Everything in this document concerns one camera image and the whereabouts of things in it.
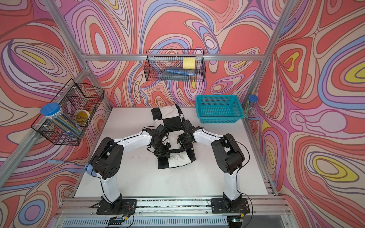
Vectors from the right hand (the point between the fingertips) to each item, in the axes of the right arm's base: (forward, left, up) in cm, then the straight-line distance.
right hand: (177, 146), depth 94 cm
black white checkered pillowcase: (+26, +6, 0) cm, 27 cm away
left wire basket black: (+12, +54, +31) cm, 63 cm away
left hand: (-7, +4, +1) cm, 8 cm away
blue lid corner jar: (+29, -56, +14) cm, 64 cm away
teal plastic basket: (+36, -35, -2) cm, 50 cm away
